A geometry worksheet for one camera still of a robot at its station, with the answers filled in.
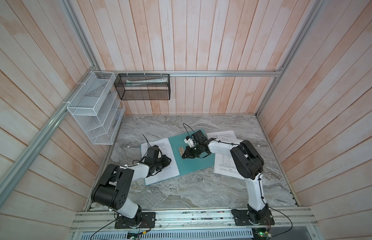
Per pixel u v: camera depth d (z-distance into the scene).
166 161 0.84
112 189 0.45
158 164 0.79
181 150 0.98
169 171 0.90
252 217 0.65
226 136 1.07
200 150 0.84
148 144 0.88
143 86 1.04
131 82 0.90
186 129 1.15
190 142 0.93
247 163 0.55
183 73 0.98
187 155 0.91
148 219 0.73
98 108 0.68
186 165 0.93
